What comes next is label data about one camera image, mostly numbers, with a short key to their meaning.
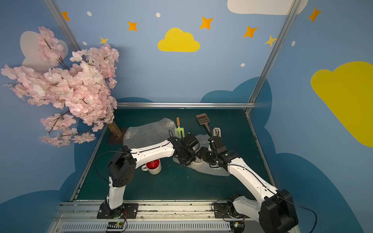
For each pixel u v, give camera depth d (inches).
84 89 22.3
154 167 32.2
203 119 46.1
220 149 25.0
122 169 19.1
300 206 16.5
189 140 27.2
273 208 15.7
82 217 29.2
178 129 43.1
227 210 29.4
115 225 28.8
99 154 37.7
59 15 28.0
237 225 28.8
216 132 40.9
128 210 29.2
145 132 42.3
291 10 28.1
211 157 27.5
